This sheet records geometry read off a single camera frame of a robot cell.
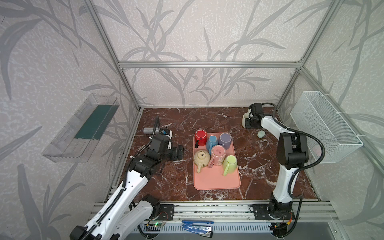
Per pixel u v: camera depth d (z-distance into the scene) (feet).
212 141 2.92
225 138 3.16
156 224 2.33
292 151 1.75
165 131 2.18
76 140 2.13
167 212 2.39
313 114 2.28
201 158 2.75
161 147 1.84
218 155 2.67
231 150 3.16
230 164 2.64
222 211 2.47
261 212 2.40
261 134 3.34
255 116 2.50
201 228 2.24
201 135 3.07
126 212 1.44
